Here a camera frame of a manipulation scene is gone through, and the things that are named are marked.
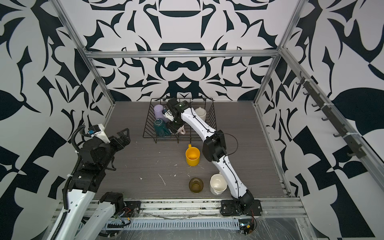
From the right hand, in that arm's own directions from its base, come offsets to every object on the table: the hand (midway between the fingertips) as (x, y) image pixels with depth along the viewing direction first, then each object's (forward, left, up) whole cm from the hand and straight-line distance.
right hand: (176, 124), depth 95 cm
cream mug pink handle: (-4, -4, 0) cm, 6 cm away
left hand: (-16, +23, +19) cm, 34 cm away
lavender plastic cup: (+6, +11, +4) cm, 13 cm away
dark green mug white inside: (-3, +9, 0) cm, 9 cm away
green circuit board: (-51, -35, -12) cm, 63 cm away
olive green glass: (-33, -12, -10) cm, 37 cm away
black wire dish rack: (+19, -20, -7) cm, 28 cm away
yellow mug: (-17, -10, -9) cm, 21 cm away
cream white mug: (-33, -24, -9) cm, 42 cm away
